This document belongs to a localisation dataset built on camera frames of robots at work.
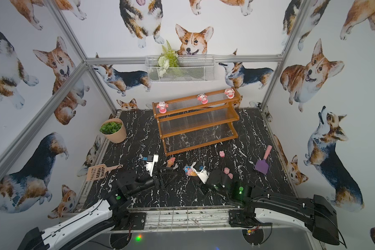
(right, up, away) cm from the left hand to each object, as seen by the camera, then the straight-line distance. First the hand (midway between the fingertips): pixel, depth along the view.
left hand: (175, 171), depth 69 cm
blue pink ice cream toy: (+6, 0, +1) cm, 6 cm away
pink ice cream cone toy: (-6, -2, +22) cm, 23 cm away
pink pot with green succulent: (-40, +17, +23) cm, 49 cm away
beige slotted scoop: (-47, -6, +21) cm, 51 cm away
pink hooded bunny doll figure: (-8, +30, +10) cm, 33 cm away
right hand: (+7, -2, +3) cm, 8 cm away
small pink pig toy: (+25, +3, +26) cm, 36 cm away
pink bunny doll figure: (+13, +35, +14) cm, 40 cm away
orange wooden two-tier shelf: (+4, +23, +44) cm, 50 cm away
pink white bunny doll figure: (+28, +38, +17) cm, 50 cm away
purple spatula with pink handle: (+49, -4, +23) cm, 54 cm away
